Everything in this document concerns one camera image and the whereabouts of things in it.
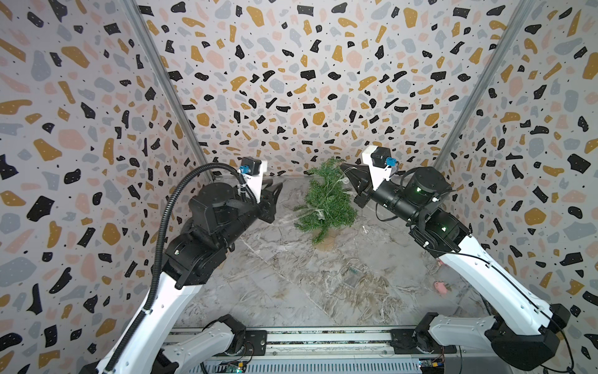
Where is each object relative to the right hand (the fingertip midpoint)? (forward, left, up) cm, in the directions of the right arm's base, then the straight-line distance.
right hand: (345, 167), depth 55 cm
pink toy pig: (-10, -38, -48) cm, 62 cm away
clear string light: (+1, +6, -18) cm, 19 cm away
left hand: (-2, +16, -3) cm, 16 cm away
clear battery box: (-6, -6, -50) cm, 51 cm away
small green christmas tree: (+6, +3, -22) cm, 23 cm away
